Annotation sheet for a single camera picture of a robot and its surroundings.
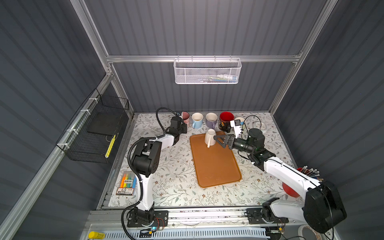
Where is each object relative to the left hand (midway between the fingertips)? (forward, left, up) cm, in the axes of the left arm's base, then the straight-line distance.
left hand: (182, 122), depth 103 cm
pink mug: (+7, -2, -1) cm, 8 cm away
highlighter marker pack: (-37, +32, -9) cm, 50 cm away
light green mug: (0, -42, 0) cm, 42 cm away
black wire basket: (-23, +44, +18) cm, 53 cm away
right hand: (-26, -19, +15) cm, 35 cm away
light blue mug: (+4, -11, -1) cm, 12 cm away
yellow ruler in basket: (-32, +33, +18) cm, 49 cm away
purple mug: (+6, -21, -4) cm, 22 cm away
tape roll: (-65, -53, -7) cm, 85 cm away
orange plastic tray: (-29, -20, -8) cm, 36 cm away
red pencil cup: (-43, -64, +7) cm, 77 cm away
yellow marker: (-61, +38, -1) cm, 72 cm away
